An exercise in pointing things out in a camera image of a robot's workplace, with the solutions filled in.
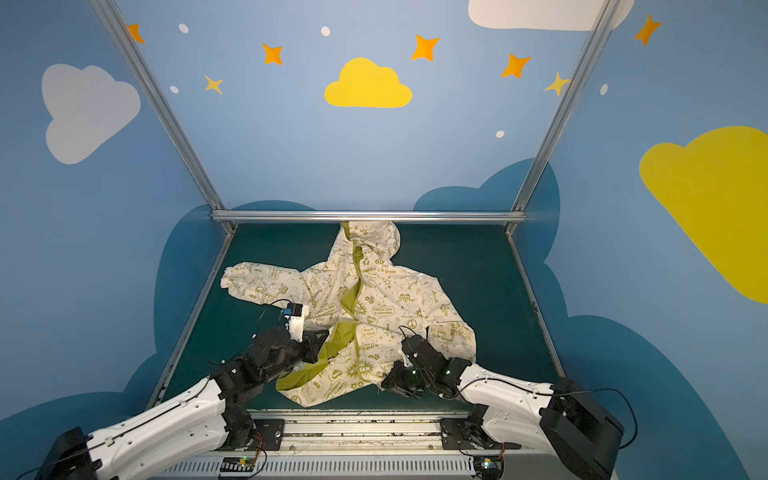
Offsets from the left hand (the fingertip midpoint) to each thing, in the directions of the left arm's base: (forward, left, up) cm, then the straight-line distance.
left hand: (329, 330), depth 79 cm
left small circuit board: (-29, +22, -17) cm, 40 cm away
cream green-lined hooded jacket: (+16, -9, -13) cm, 22 cm away
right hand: (-11, -15, -9) cm, 20 cm away
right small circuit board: (-28, -42, -16) cm, 53 cm away
